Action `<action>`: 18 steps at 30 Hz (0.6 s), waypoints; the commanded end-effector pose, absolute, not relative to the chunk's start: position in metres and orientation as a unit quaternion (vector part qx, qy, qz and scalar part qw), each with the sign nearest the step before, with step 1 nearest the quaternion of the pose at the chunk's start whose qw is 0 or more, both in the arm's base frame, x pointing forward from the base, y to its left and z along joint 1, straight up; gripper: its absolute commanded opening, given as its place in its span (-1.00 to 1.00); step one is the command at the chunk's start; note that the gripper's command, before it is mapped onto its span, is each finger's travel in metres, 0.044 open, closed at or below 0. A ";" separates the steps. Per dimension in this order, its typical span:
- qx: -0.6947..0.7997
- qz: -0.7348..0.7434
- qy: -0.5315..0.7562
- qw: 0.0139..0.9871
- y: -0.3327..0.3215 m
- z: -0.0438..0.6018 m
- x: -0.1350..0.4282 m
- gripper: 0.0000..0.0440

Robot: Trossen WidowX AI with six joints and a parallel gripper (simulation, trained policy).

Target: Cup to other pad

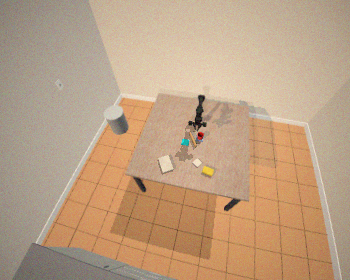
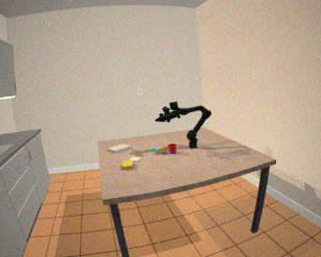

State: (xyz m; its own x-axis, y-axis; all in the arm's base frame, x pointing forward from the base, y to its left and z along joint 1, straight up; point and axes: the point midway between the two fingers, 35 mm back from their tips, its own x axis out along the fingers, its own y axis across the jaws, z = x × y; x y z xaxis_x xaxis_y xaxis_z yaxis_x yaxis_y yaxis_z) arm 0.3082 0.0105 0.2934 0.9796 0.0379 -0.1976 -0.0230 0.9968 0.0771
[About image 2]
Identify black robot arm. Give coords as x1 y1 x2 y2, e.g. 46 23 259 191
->
162 101 212 149

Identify yellow rectangular block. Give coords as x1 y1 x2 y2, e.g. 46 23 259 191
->
122 161 133 170

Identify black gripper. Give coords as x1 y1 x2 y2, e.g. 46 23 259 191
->
155 112 174 122

